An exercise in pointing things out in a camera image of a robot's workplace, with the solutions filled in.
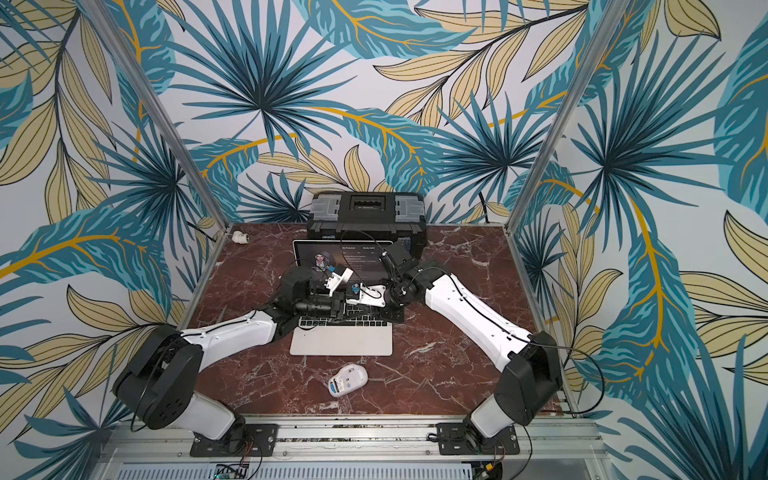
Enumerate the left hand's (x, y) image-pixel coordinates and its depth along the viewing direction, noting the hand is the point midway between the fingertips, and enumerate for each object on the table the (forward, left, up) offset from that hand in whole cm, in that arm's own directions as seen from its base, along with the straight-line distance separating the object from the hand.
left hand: (367, 315), depth 75 cm
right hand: (+4, -2, -1) cm, 5 cm away
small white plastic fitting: (+38, +50, -15) cm, 65 cm away
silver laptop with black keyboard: (+5, +2, -18) cm, 19 cm away
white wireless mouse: (-11, +5, -15) cm, 19 cm away
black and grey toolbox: (+37, -8, -1) cm, 38 cm away
